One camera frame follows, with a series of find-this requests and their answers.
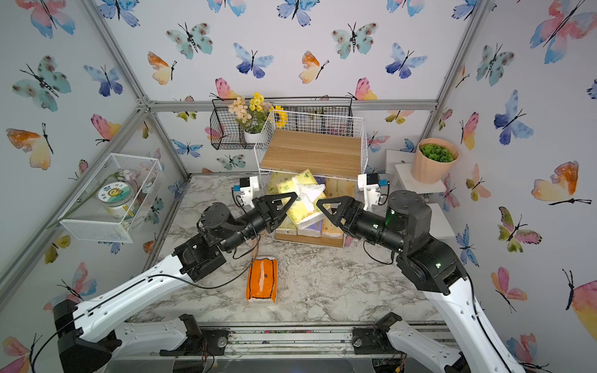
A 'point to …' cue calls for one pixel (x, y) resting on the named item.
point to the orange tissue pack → (261, 279)
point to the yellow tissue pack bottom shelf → (329, 231)
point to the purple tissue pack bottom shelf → (315, 230)
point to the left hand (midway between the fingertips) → (295, 197)
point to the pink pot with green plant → (433, 160)
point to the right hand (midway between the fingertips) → (324, 207)
